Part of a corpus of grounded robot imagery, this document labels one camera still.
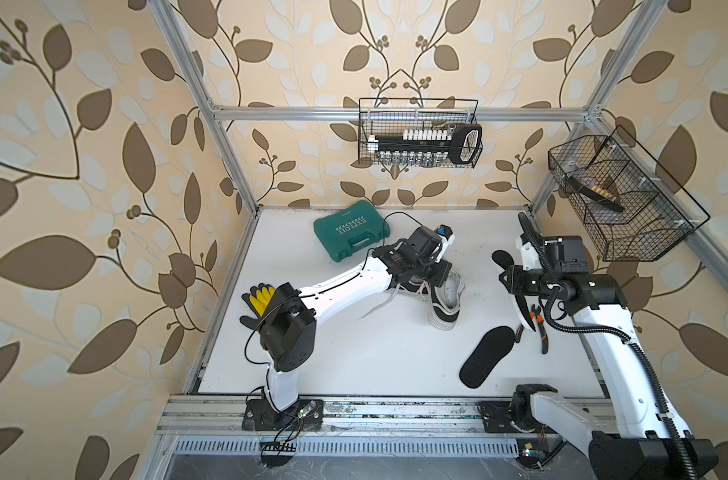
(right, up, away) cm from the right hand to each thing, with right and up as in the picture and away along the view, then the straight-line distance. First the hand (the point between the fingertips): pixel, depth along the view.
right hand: (506, 277), depth 75 cm
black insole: (-1, -24, +10) cm, 26 cm away
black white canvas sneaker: (-14, -7, +7) cm, 18 cm away
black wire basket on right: (+30, +17, -3) cm, 35 cm away
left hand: (-15, +3, +4) cm, 16 cm away
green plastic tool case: (-42, +13, +33) cm, 55 cm away
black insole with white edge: (-1, -5, -10) cm, 12 cm away
